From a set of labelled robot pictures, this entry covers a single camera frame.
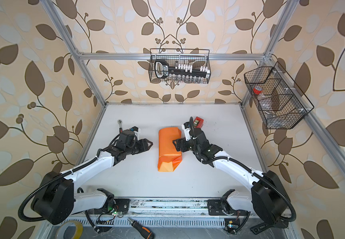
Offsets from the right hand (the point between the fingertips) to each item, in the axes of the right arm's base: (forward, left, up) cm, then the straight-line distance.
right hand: (179, 141), depth 82 cm
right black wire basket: (+9, -51, +19) cm, 55 cm away
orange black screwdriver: (-39, +16, -13) cm, 45 cm away
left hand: (+1, +16, -4) cm, 17 cm away
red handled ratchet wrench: (+26, +43, -14) cm, 52 cm away
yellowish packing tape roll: (-37, +54, -12) cm, 67 cm away
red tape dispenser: (+20, -14, -9) cm, 25 cm away
